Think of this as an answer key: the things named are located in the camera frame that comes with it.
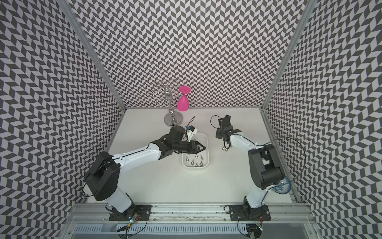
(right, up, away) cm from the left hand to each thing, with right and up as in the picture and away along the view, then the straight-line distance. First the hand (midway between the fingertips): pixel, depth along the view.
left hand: (202, 150), depth 80 cm
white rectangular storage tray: (-1, -9, +11) cm, 14 cm away
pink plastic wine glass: (-12, +29, +17) cm, 36 cm away
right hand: (+13, +7, +16) cm, 22 cm away
